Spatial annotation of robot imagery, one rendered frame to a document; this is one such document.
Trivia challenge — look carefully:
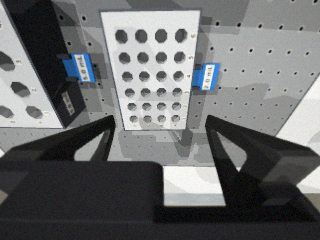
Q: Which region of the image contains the grey flat rectangular mat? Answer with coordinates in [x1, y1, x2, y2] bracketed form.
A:
[0, 0, 320, 167]

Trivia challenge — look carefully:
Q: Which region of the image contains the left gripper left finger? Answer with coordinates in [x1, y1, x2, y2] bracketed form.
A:
[0, 115, 116, 161]

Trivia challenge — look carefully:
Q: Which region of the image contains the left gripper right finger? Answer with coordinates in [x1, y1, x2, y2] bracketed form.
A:
[205, 115, 320, 206]

